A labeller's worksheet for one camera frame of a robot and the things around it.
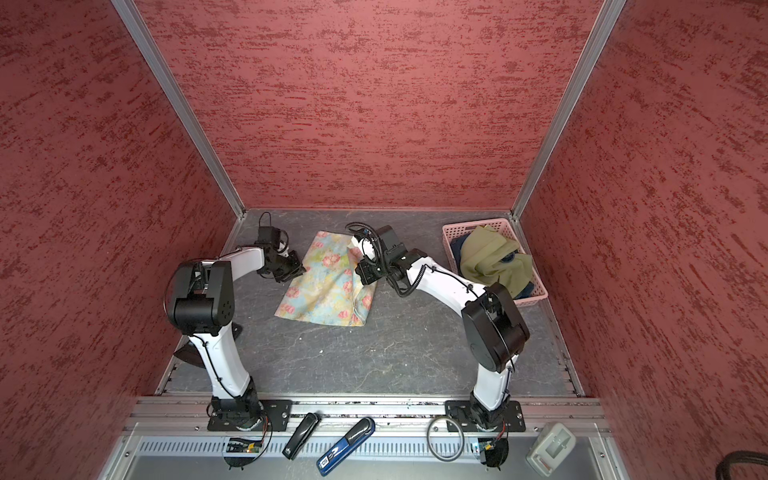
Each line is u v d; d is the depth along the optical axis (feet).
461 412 2.43
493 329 1.64
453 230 3.52
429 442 2.31
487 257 2.91
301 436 2.24
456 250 3.28
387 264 2.23
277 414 2.43
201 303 1.74
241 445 2.38
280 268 2.87
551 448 2.24
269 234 2.77
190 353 2.68
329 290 3.18
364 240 2.55
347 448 2.20
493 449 2.34
